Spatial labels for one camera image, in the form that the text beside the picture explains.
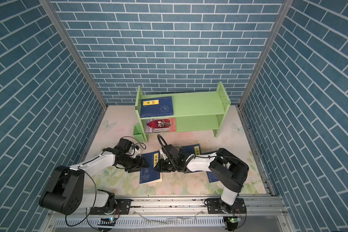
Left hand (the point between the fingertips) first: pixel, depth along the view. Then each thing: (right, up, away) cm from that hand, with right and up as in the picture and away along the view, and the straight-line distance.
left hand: (145, 167), depth 85 cm
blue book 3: (+39, -6, -2) cm, 40 cm away
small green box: (-9, +19, +16) cm, 26 cm away
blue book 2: (+30, +9, +9) cm, 33 cm away
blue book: (+2, -4, -1) cm, 5 cm away
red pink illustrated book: (+4, +24, +6) cm, 25 cm away
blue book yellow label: (+7, +36, -3) cm, 36 cm away
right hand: (+5, 0, -3) cm, 6 cm away
